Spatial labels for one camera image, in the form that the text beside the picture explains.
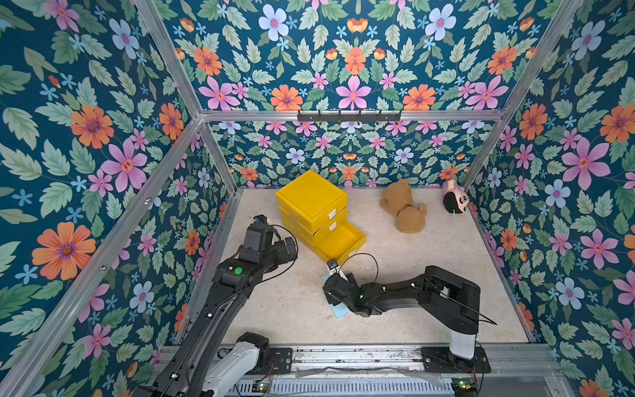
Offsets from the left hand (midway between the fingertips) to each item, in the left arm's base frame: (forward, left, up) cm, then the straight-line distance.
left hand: (286, 245), depth 75 cm
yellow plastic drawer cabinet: (+13, -10, 0) cm, 17 cm away
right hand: (-4, -14, -21) cm, 26 cm away
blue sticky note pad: (-15, -16, -18) cm, 28 cm away
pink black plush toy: (+25, -69, -13) cm, 74 cm away
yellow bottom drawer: (+12, -17, -19) cm, 28 cm away
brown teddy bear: (+26, -44, -12) cm, 52 cm away
